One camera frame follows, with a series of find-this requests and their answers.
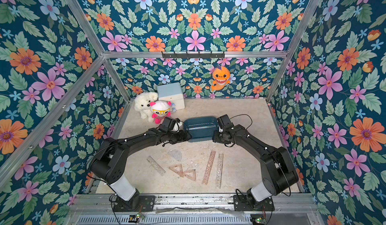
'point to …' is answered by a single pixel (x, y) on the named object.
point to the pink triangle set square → (178, 170)
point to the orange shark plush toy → (221, 76)
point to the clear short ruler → (160, 170)
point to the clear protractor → (177, 154)
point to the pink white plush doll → (160, 109)
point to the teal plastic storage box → (201, 128)
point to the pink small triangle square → (190, 174)
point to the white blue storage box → (172, 93)
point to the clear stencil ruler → (219, 170)
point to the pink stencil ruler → (208, 167)
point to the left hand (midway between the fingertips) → (189, 136)
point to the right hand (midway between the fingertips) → (216, 136)
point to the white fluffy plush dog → (142, 101)
